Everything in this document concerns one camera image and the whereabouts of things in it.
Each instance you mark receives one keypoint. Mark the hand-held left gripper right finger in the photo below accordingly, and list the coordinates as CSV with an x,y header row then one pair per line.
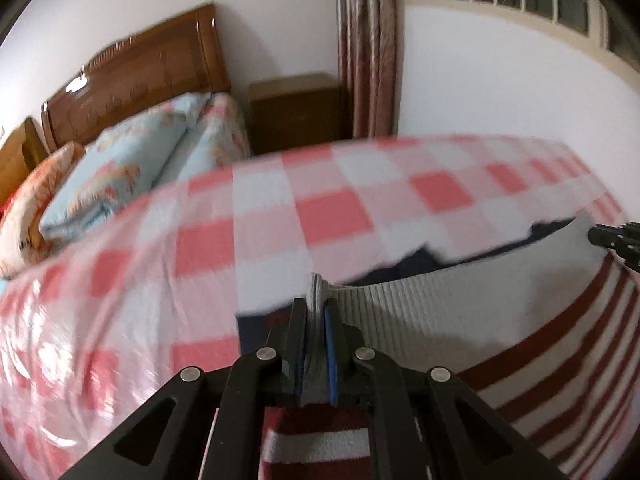
x,y
331,360

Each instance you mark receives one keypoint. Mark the orange floral pillow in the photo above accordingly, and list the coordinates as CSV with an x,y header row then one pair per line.
x,y
30,210

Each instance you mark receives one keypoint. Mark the light blue floral pillow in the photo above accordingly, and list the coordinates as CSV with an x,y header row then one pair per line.
x,y
125,160

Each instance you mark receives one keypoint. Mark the pink floral quilt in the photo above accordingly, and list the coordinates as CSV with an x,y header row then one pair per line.
x,y
220,135

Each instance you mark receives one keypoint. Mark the wooden nightstand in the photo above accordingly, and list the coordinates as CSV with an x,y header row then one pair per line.
x,y
295,115

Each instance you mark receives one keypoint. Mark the floral curtain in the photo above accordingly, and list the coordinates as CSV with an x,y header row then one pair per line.
x,y
370,50

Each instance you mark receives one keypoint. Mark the striped knit sweater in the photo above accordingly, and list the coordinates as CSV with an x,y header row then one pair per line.
x,y
425,320

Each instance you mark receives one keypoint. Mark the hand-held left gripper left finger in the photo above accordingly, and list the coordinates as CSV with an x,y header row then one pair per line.
x,y
298,360

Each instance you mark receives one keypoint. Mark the small wooden headboard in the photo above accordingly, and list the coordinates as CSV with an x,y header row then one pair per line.
x,y
20,160

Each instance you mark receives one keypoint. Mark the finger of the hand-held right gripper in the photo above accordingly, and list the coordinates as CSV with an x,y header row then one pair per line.
x,y
617,240

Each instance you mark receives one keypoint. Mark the large carved wooden headboard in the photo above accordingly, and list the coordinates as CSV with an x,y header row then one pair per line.
x,y
150,75

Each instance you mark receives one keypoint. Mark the pink checkered bed sheet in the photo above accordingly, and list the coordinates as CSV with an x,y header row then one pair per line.
x,y
325,210

